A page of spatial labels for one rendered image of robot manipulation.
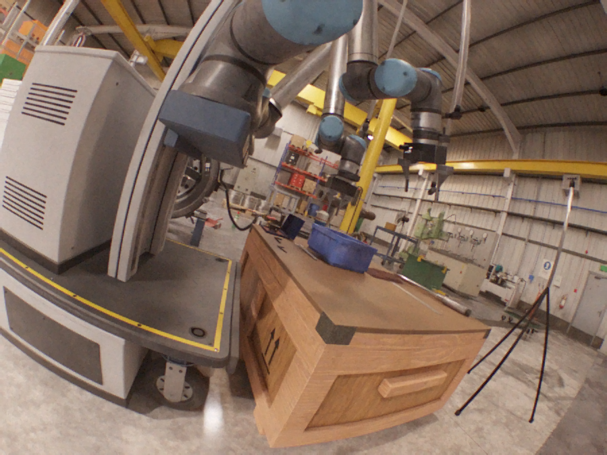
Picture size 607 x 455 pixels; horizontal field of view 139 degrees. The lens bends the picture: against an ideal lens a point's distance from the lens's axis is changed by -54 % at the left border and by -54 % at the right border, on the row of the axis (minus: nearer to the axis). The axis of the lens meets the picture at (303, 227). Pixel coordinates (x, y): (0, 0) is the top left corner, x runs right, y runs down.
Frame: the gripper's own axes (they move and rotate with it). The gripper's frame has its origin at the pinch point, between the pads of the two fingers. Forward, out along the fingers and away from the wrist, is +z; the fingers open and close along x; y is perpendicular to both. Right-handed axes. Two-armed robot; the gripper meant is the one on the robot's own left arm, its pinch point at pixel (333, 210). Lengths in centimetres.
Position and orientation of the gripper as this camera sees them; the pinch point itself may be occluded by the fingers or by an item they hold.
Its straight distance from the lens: 108.7
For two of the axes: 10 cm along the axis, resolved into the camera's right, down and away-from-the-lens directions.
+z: -3.4, 9.4, 0.8
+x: -8.8, -2.9, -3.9
